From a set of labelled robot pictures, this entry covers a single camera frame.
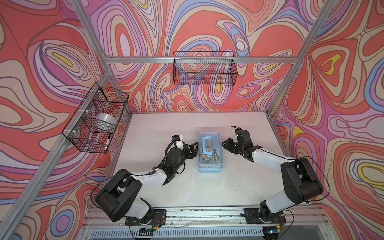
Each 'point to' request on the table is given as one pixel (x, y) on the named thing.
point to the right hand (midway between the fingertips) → (222, 146)
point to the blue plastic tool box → (211, 170)
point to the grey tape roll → (105, 121)
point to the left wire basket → (91, 128)
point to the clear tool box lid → (210, 150)
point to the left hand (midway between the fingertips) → (196, 143)
